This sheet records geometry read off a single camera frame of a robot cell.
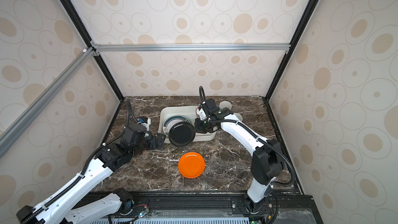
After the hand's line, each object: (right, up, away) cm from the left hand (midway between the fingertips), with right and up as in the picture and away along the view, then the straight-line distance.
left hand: (161, 135), depth 74 cm
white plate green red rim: (0, +6, +30) cm, 30 cm away
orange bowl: (+13, -20, +16) cm, 29 cm away
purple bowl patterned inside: (+17, +11, +6) cm, 21 cm away
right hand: (+15, +1, +9) cm, 18 cm away
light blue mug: (+35, +16, +28) cm, 48 cm away
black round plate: (+9, 0, +7) cm, 11 cm away
